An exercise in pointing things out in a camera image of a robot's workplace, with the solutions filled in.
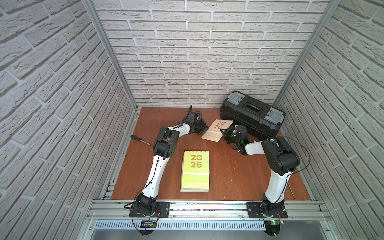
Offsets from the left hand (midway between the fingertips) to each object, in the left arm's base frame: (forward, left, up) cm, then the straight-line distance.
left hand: (213, 125), depth 106 cm
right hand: (-7, -4, +5) cm, 9 cm away
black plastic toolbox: (-7, -28, +15) cm, 32 cm away
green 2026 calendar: (-34, +13, +3) cm, 37 cm away
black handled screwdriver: (-11, +51, -3) cm, 53 cm away
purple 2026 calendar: (-44, +14, 0) cm, 46 cm away
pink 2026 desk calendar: (-7, 0, 0) cm, 7 cm away
